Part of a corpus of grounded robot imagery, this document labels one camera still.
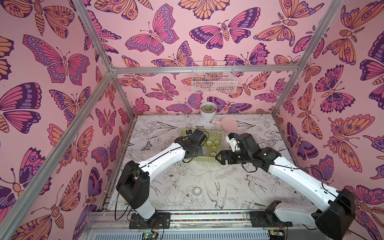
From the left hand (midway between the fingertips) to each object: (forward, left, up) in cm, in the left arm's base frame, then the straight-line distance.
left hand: (198, 150), depth 86 cm
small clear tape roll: (-19, +1, -12) cm, 22 cm away
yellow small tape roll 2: (+13, -13, -11) cm, 21 cm away
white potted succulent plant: (+34, -7, -2) cm, 35 cm away
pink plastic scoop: (+32, -23, -12) cm, 41 cm away
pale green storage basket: (-1, -4, -6) cm, 8 cm away
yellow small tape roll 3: (+8, -10, -11) cm, 18 cm away
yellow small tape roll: (+13, -7, -11) cm, 18 cm away
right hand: (-8, -10, +6) cm, 15 cm away
